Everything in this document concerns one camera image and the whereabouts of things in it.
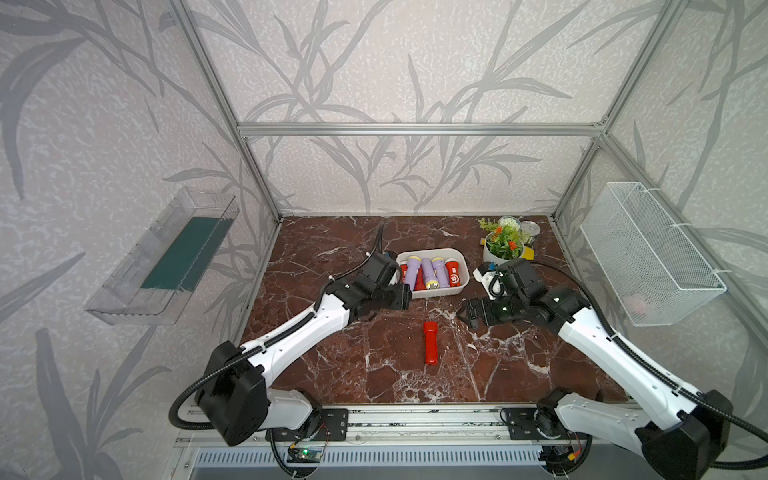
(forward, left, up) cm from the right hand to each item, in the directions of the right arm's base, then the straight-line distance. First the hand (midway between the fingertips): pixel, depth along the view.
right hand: (469, 310), depth 76 cm
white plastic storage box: (+27, -2, -11) cm, 29 cm away
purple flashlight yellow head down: (+17, +8, -12) cm, 22 cm away
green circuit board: (-29, +41, -17) cm, 53 cm away
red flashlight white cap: (+20, 0, -13) cm, 24 cm away
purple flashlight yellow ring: (+22, +4, -14) cm, 26 cm away
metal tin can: (+39, -31, -13) cm, 52 cm away
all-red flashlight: (+16, +12, -13) cm, 23 cm away
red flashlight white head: (+21, +17, -12) cm, 30 cm away
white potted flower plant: (+23, -15, 0) cm, 27 cm away
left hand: (+6, +16, -2) cm, 17 cm away
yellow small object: (+31, -29, -17) cm, 45 cm away
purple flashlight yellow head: (+19, +15, -10) cm, 26 cm away
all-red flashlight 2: (-2, +9, -16) cm, 18 cm away
